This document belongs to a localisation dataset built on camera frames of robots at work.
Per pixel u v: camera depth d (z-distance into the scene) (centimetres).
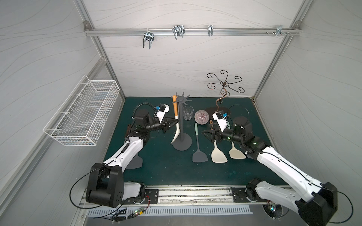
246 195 73
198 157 87
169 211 70
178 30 77
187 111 107
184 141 93
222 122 63
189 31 78
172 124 73
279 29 76
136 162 85
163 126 68
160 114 67
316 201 38
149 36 78
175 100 66
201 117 104
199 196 75
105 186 41
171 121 73
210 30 78
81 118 69
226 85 86
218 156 87
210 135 64
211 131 63
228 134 63
